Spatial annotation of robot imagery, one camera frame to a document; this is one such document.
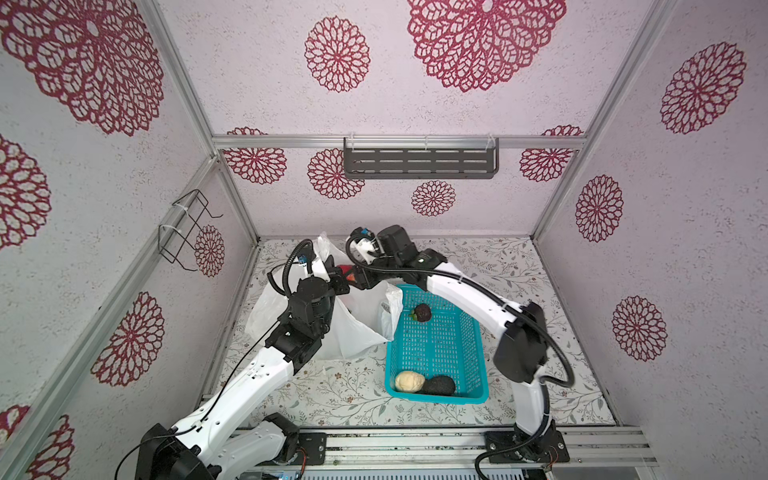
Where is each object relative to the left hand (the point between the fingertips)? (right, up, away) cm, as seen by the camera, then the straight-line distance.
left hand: (332, 262), depth 74 cm
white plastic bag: (+7, -16, +18) cm, 25 cm away
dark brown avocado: (+27, -33, +5) cm, 43 cm away
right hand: (+3, -2, +5) cm, 6 cm away
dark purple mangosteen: (+25, -16, +20) cm, 36 cm away
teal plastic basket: (+33, -25, +18) cm, 45 cm away
